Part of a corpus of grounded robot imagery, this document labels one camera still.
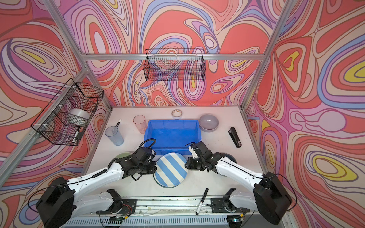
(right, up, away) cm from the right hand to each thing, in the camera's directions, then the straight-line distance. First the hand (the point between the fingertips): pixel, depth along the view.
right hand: (187, 169), depth 81 cm
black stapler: (+34, +17, +18) cm, 42 cm away
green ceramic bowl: (-40, +7, +6) cm, 41 cm away
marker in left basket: (-58, +21, -9) cm, 62 cm away
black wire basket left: (-64, +29, -8) cm, 71 cm away
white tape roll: (-55, +30, -11) cm, 64 cm away
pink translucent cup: (-32, +28, +13) cm, 44 cm away
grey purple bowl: (+17, +26, +24) cm, 39 cm away
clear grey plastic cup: (-51, +20, +15) cm, 56 cm away
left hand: (-17, 0, +2) cm, 17 cm away
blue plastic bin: (-10, +16, +22) cm, 29 cm away
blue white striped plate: (-9, 0, +1) cm, 9 cm away
